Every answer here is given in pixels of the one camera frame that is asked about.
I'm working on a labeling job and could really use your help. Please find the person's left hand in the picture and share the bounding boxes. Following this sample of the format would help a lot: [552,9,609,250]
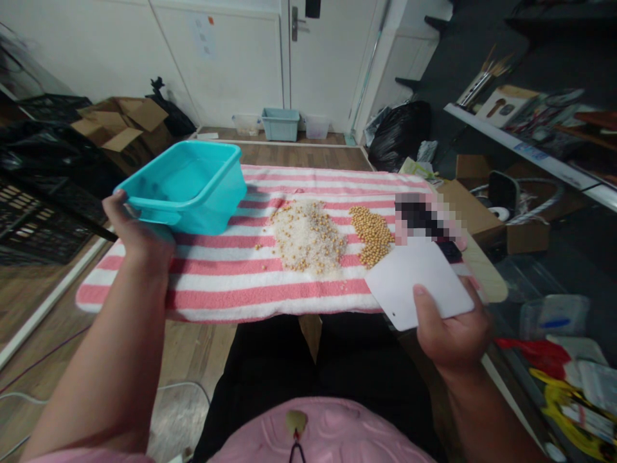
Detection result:
[102,189,177,267]

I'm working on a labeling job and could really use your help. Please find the person's right hand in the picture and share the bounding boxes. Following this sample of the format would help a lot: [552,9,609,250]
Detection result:
[412,283,494,375]

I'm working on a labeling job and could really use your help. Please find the teal plastic bin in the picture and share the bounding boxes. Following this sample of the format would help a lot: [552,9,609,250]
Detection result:
[113,140,249,236]

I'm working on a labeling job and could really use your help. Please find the white plastic scraper card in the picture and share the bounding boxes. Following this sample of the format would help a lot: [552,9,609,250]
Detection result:
[364,237,477,332]

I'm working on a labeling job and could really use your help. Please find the red plastic bag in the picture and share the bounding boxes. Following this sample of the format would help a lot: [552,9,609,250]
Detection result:
[495,337,573,383]

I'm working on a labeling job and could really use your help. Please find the black device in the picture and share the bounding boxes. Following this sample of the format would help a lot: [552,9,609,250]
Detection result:
[394,192,465,264]

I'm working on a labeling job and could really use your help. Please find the clear lidded plastic box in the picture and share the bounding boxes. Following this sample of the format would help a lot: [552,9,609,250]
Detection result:
[519,294,592,344]

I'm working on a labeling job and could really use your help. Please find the open brown cardboard box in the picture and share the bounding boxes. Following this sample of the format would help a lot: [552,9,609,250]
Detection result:
[71,96,175,177]

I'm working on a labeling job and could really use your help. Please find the person's legs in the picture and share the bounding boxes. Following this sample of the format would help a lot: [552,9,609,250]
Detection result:
[192,312,447,463]

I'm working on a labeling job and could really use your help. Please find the black plastic crate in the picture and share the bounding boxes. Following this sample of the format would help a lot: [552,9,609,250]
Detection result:
[0,173,119,267]

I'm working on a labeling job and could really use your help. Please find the pink white striped towel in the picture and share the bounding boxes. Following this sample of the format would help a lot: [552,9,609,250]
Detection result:
[75,164,483,323]

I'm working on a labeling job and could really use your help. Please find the small black plastic bag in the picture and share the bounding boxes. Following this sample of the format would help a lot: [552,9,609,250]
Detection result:
[144,76,197,140]

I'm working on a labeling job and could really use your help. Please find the yellow packets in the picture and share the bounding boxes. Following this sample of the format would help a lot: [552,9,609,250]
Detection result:
[529,368,617,462]

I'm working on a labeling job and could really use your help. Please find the clear plastic container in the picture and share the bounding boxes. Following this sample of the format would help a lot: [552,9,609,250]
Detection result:
[231,113,264,138]
[304,114,332,140]

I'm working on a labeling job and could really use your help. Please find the pile of rice with soybeans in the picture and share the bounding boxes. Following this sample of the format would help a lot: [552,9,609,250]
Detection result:
[254,198,349,277]

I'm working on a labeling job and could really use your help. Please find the light blue storage bin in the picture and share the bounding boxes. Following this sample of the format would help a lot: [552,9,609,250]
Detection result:
[260,107,301,143]

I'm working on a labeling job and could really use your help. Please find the person's body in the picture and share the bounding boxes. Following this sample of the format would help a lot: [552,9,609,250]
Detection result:
[28,395,434,463]

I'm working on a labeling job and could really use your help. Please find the white paper sheet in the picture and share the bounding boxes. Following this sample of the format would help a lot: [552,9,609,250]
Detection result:
[190,13,217,62]

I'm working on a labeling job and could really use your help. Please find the shiny black garbage bag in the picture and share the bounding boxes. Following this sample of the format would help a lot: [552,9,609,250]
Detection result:
[368,100,433,174]

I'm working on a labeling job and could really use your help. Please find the white door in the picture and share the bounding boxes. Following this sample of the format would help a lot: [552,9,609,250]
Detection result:
[288,0,389,132]

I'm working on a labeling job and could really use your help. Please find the metal pole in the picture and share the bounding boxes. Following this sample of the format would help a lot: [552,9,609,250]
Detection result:
[348,0,392,147]

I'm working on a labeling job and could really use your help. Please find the cardboard box with rope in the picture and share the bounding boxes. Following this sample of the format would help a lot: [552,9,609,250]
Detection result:
[435,154,575,257]

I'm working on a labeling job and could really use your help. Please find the cluttered wall shelf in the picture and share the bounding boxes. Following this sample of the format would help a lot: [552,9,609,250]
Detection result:
[442,0,617,214]

